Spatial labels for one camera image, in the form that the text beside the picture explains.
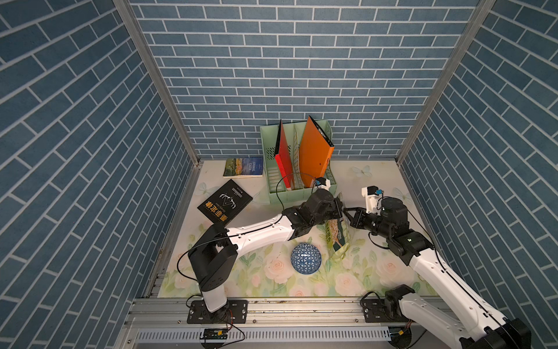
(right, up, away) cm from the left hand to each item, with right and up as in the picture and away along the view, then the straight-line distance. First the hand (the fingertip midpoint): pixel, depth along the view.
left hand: (351, 206), depth 77 cm
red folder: (-25, +19, +23) cm, 39 cm away
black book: (-53, -3, +21) cm, 57 cm away
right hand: (-2, -1, 0) cm, 3 cm away
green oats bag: (-4, -11, +2) cm, 12 cm away
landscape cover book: (-47, +16, +39) cm, 63 cm away
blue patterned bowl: (-16, -22, +8) cm, 28 cm away
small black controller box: (-48, -42, -5) cm, 64 cm away
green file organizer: (-27, +4, +27) cm, 39 cm away
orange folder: (-11, +21, +14) cm, 27 cm away
